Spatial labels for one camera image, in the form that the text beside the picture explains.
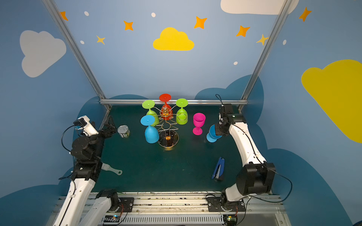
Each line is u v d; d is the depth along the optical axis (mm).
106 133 612
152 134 800
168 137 989
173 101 815
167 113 785
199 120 936
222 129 594
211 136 799
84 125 551
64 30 763
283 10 706
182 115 889
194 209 737
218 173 840
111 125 624
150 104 822
